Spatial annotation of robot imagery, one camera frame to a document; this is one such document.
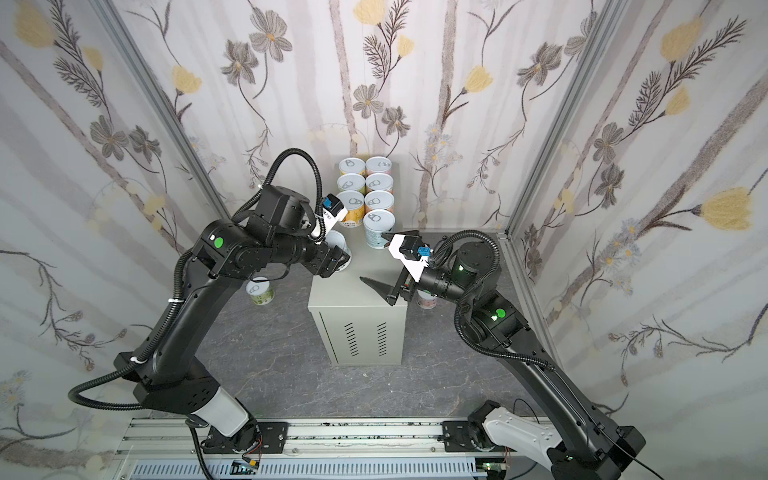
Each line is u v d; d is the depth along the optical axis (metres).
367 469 0.70
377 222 0.68
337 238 0.62
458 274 0.44
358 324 0.67
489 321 0.45
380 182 0.77
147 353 0.40
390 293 0.49
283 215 0.45
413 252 0.43
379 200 0.73
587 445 0.37
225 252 0.39
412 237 0.44
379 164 0.82
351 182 0.77
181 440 0.75
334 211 0.53
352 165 0.82
